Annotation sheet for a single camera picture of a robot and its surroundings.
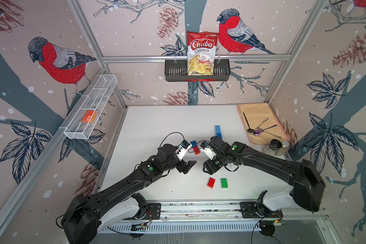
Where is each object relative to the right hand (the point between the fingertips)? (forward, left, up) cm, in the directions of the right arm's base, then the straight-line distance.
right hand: (207, 166), depth 80 cm
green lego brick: (-6, -9, -7) cm, 13 cm away
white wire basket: (+9, +62, +23) cm, 67 cm away
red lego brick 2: (-6, -2, -7) cm, 10 cm away
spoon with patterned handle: (+38, -43, -9) cm, 58 cm away
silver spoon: (+32, -40, -7) cm, 51 cm away
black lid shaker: (+13, -39, +2) cm, 41 cm away
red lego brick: (+11, +5, -6) cm, 14 cm away
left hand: (+3, +8, +8) cm, 12 cm away
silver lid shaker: (+13, -45, +2) cm, 47 cm away
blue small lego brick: (+17, +8, -5) cm, 20 cm away
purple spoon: (+29, -37, -8) cm, 48 cm away
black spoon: (+30, -32, -8) cm, 45 cm away
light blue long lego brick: (+27, -9, -5) cm, 29 cm away
